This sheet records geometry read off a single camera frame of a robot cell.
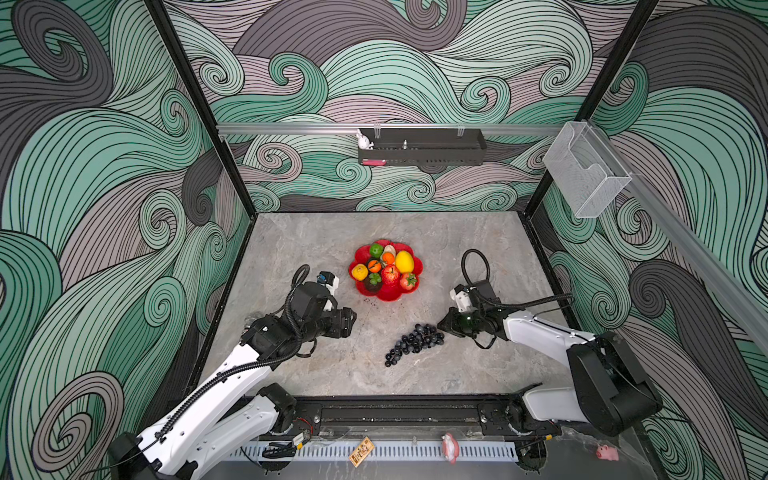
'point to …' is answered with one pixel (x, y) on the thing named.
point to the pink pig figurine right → (607, 452)
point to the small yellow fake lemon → (360, 272)
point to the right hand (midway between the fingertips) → (438, 325)
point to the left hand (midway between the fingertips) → (346, 312)
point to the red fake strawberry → (408, 281)
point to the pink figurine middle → (450, 447)
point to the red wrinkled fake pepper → (391, 274)
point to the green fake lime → (376, 250)
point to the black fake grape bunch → (423, 337)
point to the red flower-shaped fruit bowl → (386, 293)
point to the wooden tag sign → (361, 452)
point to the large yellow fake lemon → (405, 261)
